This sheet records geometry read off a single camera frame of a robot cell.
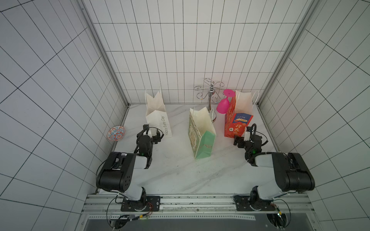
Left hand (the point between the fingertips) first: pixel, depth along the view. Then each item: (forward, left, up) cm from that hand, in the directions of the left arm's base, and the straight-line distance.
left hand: (150, 131), depth 94 cm
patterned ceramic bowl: (+2, +26, -6) cm, 27 cm away
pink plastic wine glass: (+14, -49, +10) cm, 52 cm away
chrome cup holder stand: (+18, -40, +23) cm, 50 cm away
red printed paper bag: (+1, -55, +18) cm, 58 cm away
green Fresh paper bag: (-13, -32, +19) cm, 40 cm away
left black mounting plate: (-41, -5, -5) cm, 41 cm away
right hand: (0, -63, -2) cm, 63 cm away
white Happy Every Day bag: (+1, -7, +17) cm, 18 cm away
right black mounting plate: (-40, -55, -6) cm, 68 cm away
